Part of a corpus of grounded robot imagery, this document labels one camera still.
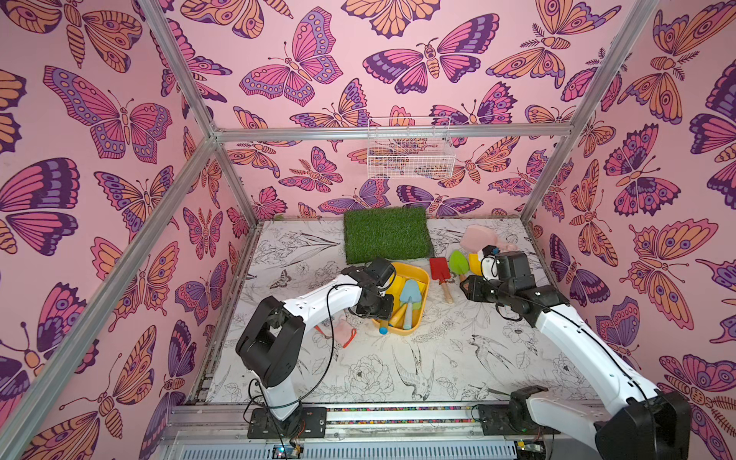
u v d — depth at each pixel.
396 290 0.98
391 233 1.13
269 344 0.46
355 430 0.73
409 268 0.98
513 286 0.60
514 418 0.66
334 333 0.90
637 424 0.37
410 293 0.96
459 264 1.09
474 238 1.14
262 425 0.73
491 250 0.73
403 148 0.96
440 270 1.05
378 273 0.70
